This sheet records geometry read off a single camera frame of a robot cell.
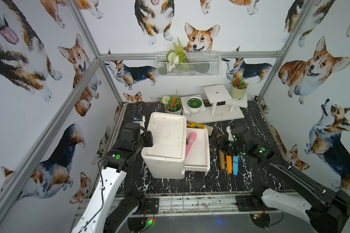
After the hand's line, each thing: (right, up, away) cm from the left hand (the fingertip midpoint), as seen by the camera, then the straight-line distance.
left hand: (151, 130), depth 72 cm
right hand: (+30, -7, +2) cm, 31 cm away
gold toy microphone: (+39, -18, +16) cm, 46 cm away
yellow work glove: (+22, 0, +31) cm, 38 cm away
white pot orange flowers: (+8, +14, +27) cm, 31 cm away
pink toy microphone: (+21, -6, +15) cm, 26 cm away
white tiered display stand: (+41, +14, +35) cm, 56 cm away
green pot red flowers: (+52, +25, +23) cm, 62 cm away
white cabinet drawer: (+24, -18, +10) cm, 31 cm away
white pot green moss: (+23, +14, +17) cm, 32 cm away
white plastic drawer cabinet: (+9, -12, -8) cm, 17 cm away
